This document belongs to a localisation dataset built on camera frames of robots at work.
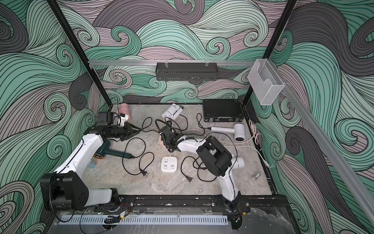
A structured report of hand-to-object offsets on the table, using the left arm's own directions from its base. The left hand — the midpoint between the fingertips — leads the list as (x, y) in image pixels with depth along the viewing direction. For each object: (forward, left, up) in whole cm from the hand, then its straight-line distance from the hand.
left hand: (139, 129), depth 80 cm
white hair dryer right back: (+11, -62, -15) cm, 65 cm away
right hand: (+4, -14, -17) cm, 22 cm away
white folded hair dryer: (+27, -16, -17) cm, 36 cm away
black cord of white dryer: (+10, -31, -20) cm, 38 cm away
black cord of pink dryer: (+17, +2, -21) cm, 27 cm away
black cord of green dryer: (-17, 0, -20) cm, 26 cm away
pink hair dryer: (+32, +23, -18) cm, 44 cm away
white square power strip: (-13, -16, -17) cm, 27 cm away
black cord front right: (-21, -28, -19) cm, 40 cm away
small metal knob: (-20, -66, -19) cm, 71 cm away
